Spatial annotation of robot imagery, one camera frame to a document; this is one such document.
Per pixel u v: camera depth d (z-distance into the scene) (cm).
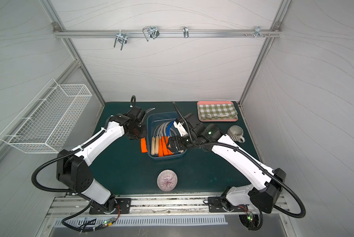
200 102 119
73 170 43
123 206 74
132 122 60
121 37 78
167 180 81
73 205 75
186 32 78
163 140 96
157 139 96
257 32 77
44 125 68
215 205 73
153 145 93
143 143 81
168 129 104
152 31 77
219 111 115
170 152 90
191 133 52
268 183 39
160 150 91
